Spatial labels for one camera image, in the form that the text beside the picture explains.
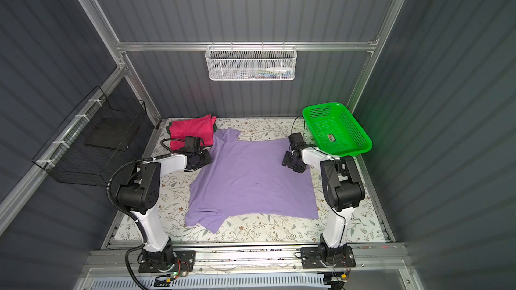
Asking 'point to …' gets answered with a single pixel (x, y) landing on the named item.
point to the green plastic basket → (330, 127)
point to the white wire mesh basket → (251, 63)
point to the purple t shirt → (247, 178)
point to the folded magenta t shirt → (201, 127)
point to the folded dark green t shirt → (168, 125)
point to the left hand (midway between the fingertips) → (208, 158)
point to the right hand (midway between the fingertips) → (290, 164)
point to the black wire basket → (88, 148)
